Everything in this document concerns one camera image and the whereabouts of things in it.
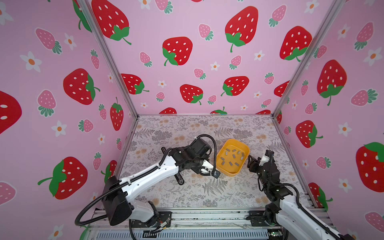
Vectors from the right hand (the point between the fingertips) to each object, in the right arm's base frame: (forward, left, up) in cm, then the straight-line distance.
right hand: (253, 156), depth 83 cm
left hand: (-7, +26, +6) cm, 28 cm away
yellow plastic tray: (+5, +10, -13) cm, 17 cm away
